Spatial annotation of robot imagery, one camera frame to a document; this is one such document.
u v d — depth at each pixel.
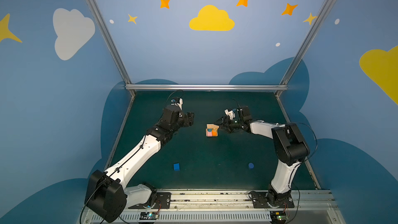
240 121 0.80
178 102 0.70
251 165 0.85
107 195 0.39
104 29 0.84
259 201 0.74
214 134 0.96
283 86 1.16
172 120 0.60
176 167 0.82
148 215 0.70
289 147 0.52
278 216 0.71
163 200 0.75
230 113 0.92
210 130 0.97
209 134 0.96
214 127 0.94
